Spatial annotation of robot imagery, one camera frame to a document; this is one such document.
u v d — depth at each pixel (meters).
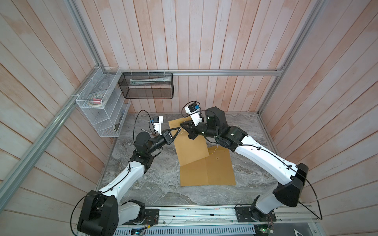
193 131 0.60
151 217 0.73
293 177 0.41
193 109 0.57
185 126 0.66
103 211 0.40
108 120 0.78
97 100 0.73
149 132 0.59
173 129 0.70
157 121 0.66
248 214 0.73
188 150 0.73
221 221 0.73
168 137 0.65
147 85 1.04
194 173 0.88
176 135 0.70
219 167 0.91
